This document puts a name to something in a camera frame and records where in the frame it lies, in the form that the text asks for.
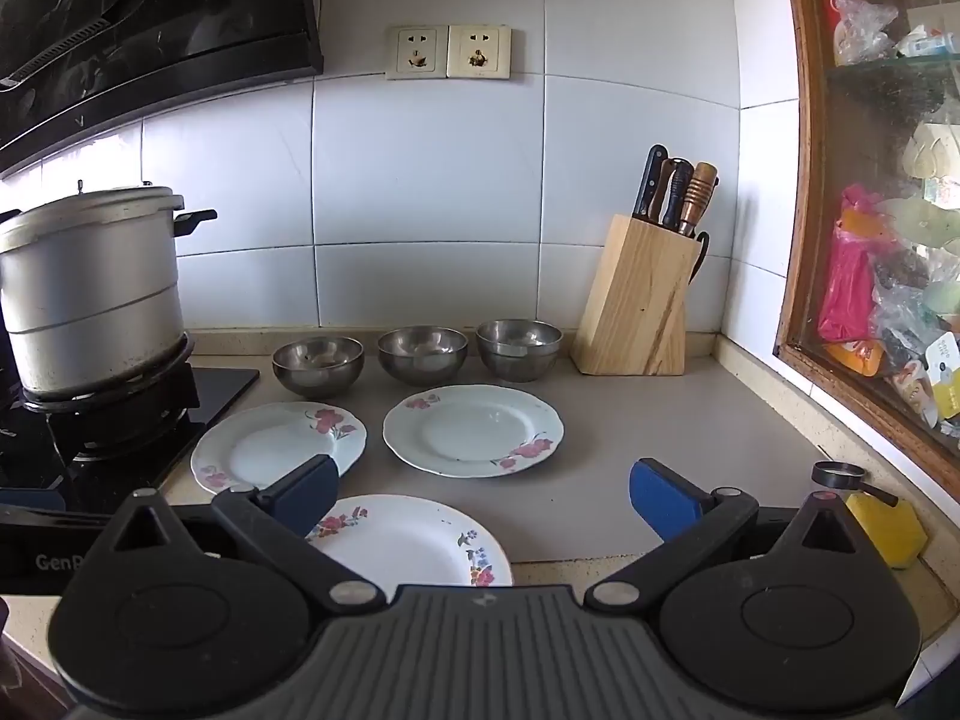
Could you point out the yellow hexagonal sponge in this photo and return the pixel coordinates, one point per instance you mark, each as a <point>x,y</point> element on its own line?
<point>889,532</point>

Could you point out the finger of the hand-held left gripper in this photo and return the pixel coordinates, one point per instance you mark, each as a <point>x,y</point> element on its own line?
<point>34,499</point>

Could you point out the orange packet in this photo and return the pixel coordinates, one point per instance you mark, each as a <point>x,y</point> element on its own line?
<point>862,356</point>

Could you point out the black glass gas stove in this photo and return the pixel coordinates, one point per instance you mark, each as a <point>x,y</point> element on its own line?
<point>221,390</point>

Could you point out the white floral plate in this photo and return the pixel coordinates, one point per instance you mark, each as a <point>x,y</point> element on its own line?
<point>412,544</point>
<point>472,431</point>
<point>255,446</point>

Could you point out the black stove pot support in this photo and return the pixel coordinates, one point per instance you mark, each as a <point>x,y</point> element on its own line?
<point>176,382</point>

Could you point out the beige wall socket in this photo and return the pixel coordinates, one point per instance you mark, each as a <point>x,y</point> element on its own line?
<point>416,52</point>
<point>478,52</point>

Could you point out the wooden knife block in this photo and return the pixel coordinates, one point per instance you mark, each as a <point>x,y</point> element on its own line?
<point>637,300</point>

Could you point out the black range hood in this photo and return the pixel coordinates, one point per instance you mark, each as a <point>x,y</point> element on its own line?
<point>150,15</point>

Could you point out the aluminium pressure cooker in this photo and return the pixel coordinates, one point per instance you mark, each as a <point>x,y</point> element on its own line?
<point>90,292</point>

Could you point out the pink plastic bag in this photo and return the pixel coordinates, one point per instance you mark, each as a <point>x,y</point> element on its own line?
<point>847,285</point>

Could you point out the stainless steel bowl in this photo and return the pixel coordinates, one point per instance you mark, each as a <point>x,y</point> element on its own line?
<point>319,371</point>
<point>519,352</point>
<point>422,360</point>

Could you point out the clear plastic bag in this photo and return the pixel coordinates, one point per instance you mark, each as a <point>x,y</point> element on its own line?
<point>870,26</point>

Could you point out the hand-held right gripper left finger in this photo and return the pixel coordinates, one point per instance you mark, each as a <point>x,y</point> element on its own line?
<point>304,495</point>

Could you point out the wooden framed glass cabinet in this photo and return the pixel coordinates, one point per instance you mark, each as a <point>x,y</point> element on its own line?
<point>799,165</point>

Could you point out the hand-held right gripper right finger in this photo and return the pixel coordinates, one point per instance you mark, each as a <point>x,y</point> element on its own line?
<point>660,499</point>

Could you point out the red bottle blue cap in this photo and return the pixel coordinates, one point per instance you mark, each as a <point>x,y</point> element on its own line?
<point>834,0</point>

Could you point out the white labelled packet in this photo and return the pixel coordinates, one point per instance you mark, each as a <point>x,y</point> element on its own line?
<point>946,379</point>

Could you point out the black scissors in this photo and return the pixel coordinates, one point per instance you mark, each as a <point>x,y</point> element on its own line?
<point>702,255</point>

